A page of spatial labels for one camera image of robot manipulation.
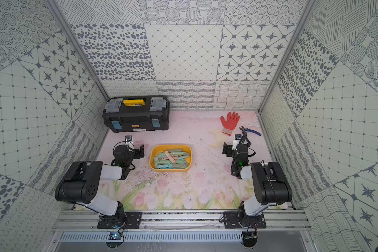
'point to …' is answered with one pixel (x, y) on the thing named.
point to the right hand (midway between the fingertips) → (233, 144)
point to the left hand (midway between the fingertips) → (139, 144)
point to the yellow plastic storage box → (155, 149)
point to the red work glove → (229, 125)
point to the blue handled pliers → (248, 130)
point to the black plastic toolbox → (137, 113)
